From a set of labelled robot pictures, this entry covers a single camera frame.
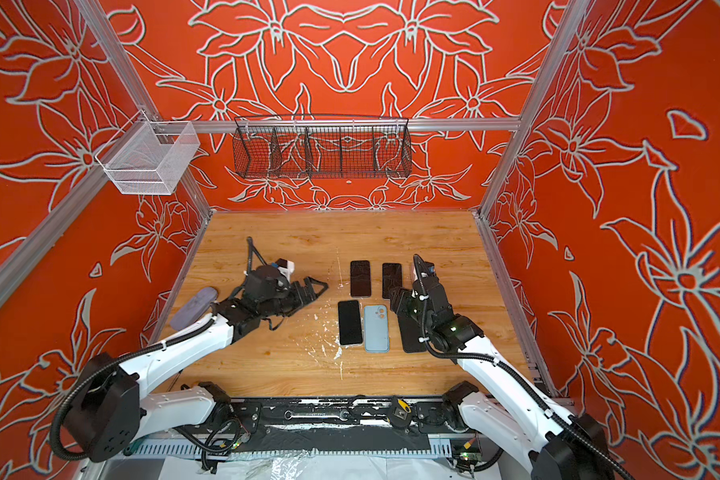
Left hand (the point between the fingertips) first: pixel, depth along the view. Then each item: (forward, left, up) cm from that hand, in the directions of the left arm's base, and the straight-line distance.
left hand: (319, 290), depth 80 cm
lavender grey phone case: (-2, +40, -12) cm, 42 cm away
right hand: (+1, -21, 0) cm, 21 cm away
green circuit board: (-34, -39, -15) cm, 54 cm away
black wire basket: (+48, +8, +15) cm, 51 cm away
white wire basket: (+35, +58, +17) cm, 70 cm away
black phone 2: (+13, -21, -13) cm, 28 cm away
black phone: (-2, -8, -16) cm, 18 cm away
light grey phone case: (-3, -16, -16) cm, 23 cm away
